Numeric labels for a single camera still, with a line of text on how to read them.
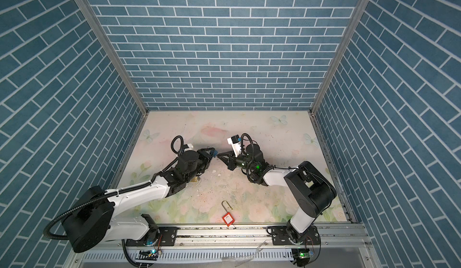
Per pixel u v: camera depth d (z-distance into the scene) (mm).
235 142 755
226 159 823
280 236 736
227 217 770
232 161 781
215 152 818
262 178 663
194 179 705
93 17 788
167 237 736
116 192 463
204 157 736
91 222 413
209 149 821
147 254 718
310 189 474
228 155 770
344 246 731
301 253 708
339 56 937
